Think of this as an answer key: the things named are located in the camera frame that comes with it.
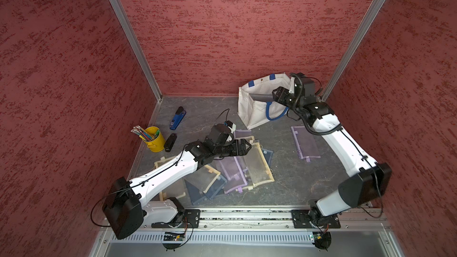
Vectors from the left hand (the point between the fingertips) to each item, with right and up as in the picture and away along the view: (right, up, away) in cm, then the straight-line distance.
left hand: (243, 151), depth 76 cm
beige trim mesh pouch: (-19, -16, +10) cm, 27 cm away
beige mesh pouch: (+7, -10, +10) cm, 16 cm away
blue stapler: (-38, +17, +33) cm, 53 cm away
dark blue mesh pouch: (-21, -22, +3) cm, 30 cm away
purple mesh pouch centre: (-4, -11, +10) cm, 15 cm away
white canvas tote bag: (+6, +17, +18) cm, 26 cm away
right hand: (+16, +24, +4) cm, 29 cm away
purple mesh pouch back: (+1, +4, +29) cm, 29 cm away
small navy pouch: (+15, -6, +17) cm, 24 cm away
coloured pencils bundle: (-49, +7, +9) cm, 51 cm away
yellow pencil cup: (-44, 0, +13) cm, 46 cm away
